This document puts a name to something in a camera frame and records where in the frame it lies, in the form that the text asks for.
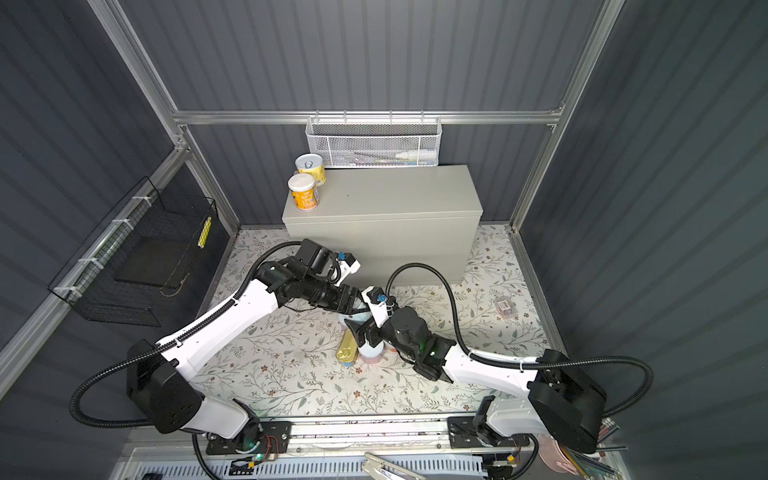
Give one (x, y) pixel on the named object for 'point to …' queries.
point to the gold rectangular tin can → (347, 350)
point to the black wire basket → (139, 263)
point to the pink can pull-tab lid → (371, 355)
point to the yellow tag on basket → (205, 232)
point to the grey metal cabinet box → (391, 216)
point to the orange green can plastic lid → (358, 317)
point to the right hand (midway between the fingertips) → (363, 311)
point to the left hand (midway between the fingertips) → (363, 306)
